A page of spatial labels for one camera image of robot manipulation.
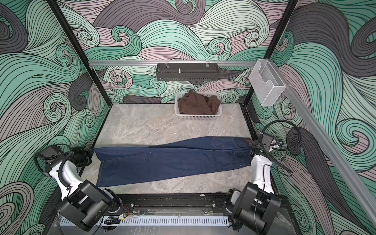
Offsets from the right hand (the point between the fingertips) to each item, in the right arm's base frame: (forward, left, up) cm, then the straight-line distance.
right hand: (258, 144), depth 82 cm
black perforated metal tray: (+43, +41, +20) cm, 63 cm away
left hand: (-3, +92, +6) cm, 92 cm away
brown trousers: (+39, +35, -4) cm, 53 cm away
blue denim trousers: (-7, +83, -12) cm, 84 cm away
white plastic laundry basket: (+26, +33, -6) cm, 43 cm away
